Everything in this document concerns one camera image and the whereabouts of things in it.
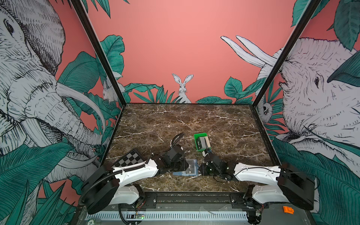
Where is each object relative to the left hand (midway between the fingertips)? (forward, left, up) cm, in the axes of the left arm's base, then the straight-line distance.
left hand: (189, 164), depth 80 cm
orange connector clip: (-24, -49, -4) cm, 55 cm away
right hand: (-1, -5, -4) cm, 6 cm away
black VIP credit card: (-1, -1, -5) cm, 6 cm away
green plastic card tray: (+22, -7, -5) cm, 24 cm away
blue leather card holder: (-3, +4, -7) cm, 8 cm away
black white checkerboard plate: (+7, +36, -4) cm, 36 cm away
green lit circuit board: (-23, +27, -7) cm, 36 cm away
